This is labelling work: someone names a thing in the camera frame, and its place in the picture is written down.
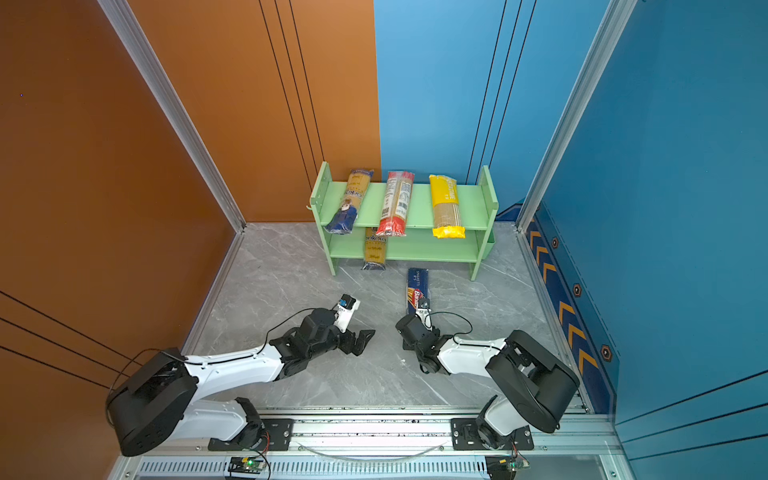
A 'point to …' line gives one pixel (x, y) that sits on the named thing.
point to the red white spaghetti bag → (395, 207)
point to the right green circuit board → (504, 467)
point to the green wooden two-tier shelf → (478, 202)
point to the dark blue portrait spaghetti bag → (375, 250)
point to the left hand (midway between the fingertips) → (363, 322)
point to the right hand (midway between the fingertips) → (411, 331)
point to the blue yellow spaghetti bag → (354, 202)
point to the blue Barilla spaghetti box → (417, 288)
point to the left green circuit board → (251, 465)
